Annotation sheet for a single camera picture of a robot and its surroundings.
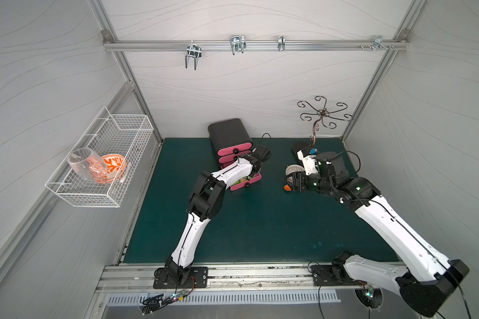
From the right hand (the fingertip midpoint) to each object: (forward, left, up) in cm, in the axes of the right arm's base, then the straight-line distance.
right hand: (290, 176), depth 72 cm
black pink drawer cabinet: (+25, +25, -8) cm, 36 cm away
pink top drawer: (+22, +23, -11) cm, 34 cm away
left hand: (+20, +20, -19) cm, 34 cm away
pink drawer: (+19, +25, -13) cm, 34 cm away
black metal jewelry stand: (+32, -18, +4) cm, 37 cm away
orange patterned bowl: (-3, +61, +8) cm, 61 cm away
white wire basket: (+14, +67, +6) cm, 69 cm away
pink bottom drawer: (+9, +22, -22) cm, 32 cm away
